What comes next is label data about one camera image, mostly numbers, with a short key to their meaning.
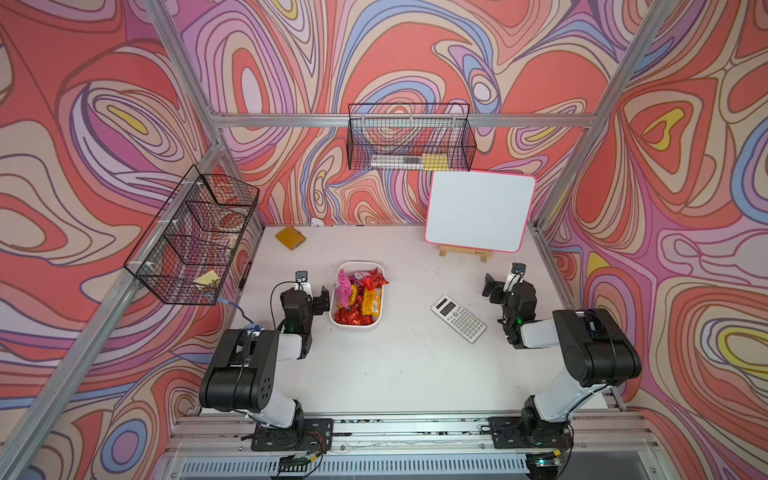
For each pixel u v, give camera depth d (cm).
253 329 82
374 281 92
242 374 45
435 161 82
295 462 70
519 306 74
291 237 116
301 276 80
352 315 87
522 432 72
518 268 81
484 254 105
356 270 97
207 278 72
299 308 73
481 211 101
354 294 91
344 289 89
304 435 73
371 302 90
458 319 93
